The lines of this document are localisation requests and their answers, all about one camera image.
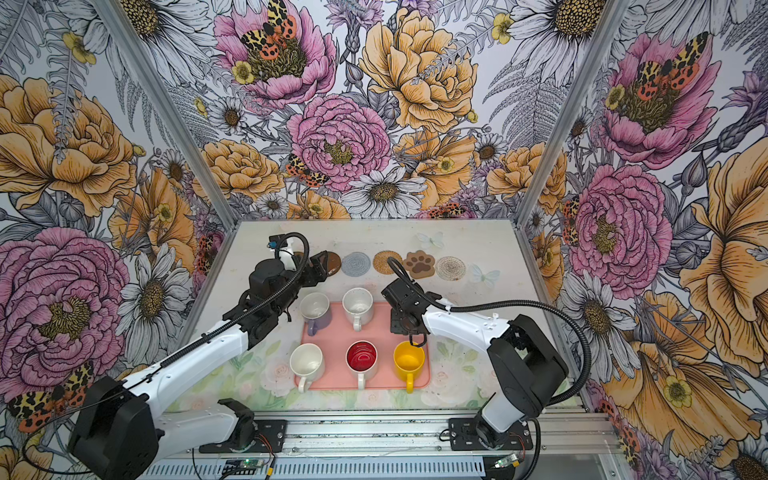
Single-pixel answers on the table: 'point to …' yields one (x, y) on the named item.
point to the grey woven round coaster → (356, 264)
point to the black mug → (410, 324)
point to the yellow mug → (409, 364)
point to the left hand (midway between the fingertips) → (315, 262)
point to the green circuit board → (241, 466)
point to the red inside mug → (362, 358)
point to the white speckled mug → (358, 304)
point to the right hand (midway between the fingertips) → (405, 332)
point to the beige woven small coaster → (450, 268)
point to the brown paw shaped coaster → (419, 264)
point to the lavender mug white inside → (315, 308)
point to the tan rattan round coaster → (380, 261)
